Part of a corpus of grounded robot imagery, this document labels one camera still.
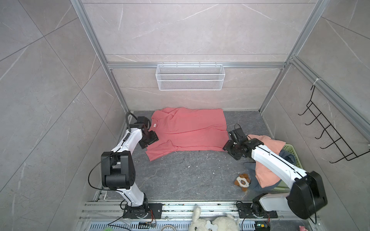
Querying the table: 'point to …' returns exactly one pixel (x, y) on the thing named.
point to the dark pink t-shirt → (188, 128)
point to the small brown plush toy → (244, 181)
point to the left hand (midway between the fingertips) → (152, 138)
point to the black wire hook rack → (344, 148)
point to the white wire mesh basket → (190, 77)
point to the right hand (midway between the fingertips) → (225, 148)
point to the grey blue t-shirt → (255, 185)
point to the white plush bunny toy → (227, 223)
